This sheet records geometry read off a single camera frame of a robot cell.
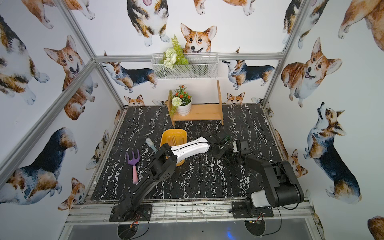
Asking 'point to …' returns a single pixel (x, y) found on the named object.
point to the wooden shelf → (198, 111)
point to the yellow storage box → (174, 137)
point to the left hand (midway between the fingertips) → (218, 150)
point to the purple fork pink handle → (133, 161)
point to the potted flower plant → (181, 102)
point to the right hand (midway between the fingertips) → (225, 151)
